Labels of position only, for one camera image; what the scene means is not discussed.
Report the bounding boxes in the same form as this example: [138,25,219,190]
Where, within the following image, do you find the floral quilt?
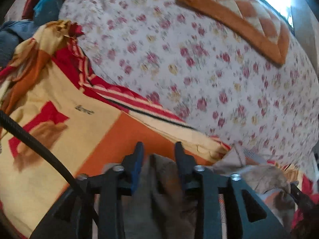
[58,0,319,180]

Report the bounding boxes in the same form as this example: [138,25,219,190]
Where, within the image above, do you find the orange red yellow bedsheet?
[0,20,319,239]

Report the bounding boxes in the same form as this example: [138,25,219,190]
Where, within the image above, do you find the orange checkered pillow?
[176,0,291,66]

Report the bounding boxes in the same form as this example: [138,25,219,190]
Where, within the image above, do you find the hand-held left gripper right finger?
[174,142,287,239]

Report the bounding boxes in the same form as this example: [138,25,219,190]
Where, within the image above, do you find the teal cloth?
[33,0,63,24]

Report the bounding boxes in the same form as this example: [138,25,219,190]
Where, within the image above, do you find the beige zip jacket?
[123,144,301,239]

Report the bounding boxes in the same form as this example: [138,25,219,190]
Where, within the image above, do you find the thick black cable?
[0,111,100,226]

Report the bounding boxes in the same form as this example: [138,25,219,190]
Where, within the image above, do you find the grey blue garment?
[0,20,39,68]

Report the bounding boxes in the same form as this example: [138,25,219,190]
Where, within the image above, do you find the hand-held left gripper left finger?
[30,142,145,239]

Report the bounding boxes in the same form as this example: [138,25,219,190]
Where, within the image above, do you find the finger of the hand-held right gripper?
[290,183,316,212]

